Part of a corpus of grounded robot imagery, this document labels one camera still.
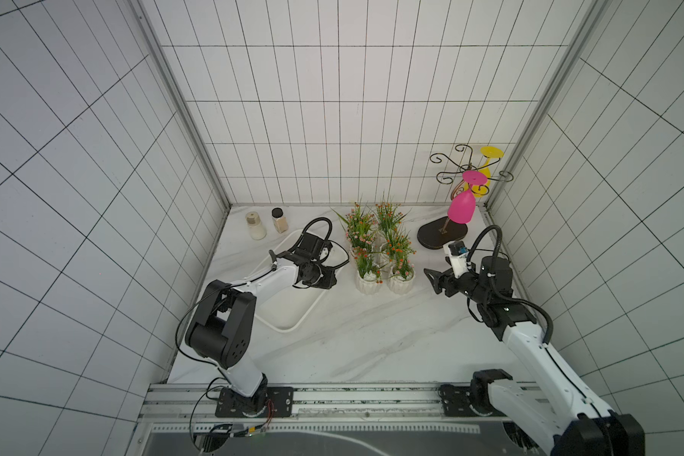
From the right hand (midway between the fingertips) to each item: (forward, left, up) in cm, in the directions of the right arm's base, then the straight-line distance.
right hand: (440, 258), depth 82 cm
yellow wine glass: (+33, -17, +14) cm, 40 cm away
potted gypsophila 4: (+19, +14, -5) cm, 24 cm away
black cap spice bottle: (+21, +55, -10) cm, 60 cm away
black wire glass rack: (+24, -9, -16) cm, 31 cm away
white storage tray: (-16, +43, +19) cm, 49 cm away
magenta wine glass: (+20, -10, +3) cm, 22 cm away
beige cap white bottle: (+19, +64, -14) cm, 68 cm away
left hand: (-4, +33, -12) cm, 36 cm away
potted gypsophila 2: (-2, +11, -4) cm, 12 cm away
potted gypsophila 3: (+12, +24, -1) cm, 27 cm away
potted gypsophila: (0, +21, -11) cm, 24 cm away
